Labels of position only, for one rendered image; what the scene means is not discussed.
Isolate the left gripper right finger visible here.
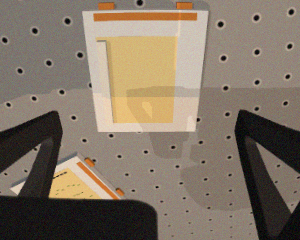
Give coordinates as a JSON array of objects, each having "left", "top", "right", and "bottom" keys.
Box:
[{"left": 235, "top": 110, "right": 300, "bottom": 240}]

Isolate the white bar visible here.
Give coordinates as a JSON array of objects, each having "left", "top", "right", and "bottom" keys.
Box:
[{"left": 96, "top": 40, "right": 114, "bottom": 125}]

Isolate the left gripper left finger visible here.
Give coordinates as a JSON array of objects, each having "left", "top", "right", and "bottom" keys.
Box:
[{"left": 0, "top": 111, "right": 63, "bottom": 197}]

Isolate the white cassette with copper tabs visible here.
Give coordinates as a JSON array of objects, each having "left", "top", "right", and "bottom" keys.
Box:
[{"left": 82, "top": 2, "right": 208, "bottom": 132}]

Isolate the large grey flat plate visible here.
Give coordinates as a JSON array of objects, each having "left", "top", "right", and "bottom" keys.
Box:
[{"left": 0, "top": 0, "right": 300, "bottom": 240}]

